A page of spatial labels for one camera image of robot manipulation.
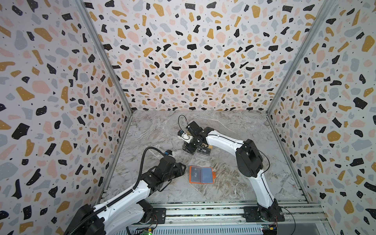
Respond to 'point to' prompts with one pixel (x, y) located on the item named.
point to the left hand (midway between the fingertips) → (187, 165)
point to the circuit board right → (270, 229)
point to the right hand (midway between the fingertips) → (186, 145)
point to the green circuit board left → (148, 231)
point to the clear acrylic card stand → (200, 156)
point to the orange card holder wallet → (201, 175)
